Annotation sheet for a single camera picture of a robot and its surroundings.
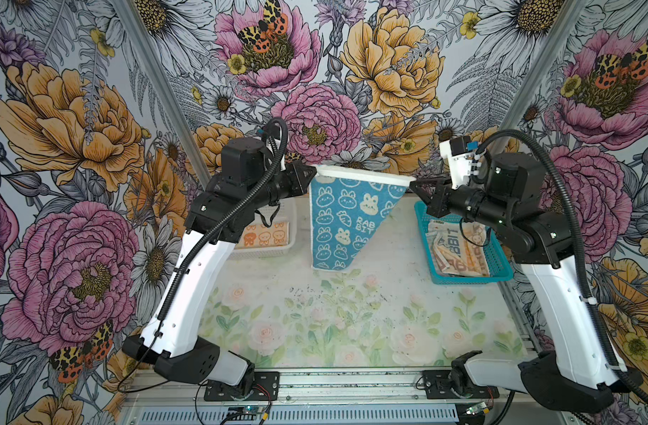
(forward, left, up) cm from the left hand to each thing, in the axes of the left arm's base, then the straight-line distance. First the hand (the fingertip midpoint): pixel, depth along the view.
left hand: (314, 181), depth 61 cm
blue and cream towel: (+2, -8, -11) cm, 14 cm away
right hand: (-5, -21, 0) cm, 22 cm away
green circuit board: (-38, +18, -46) cm, 63 cm away
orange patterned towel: (+18, +25, -44) cm, 53 cm away
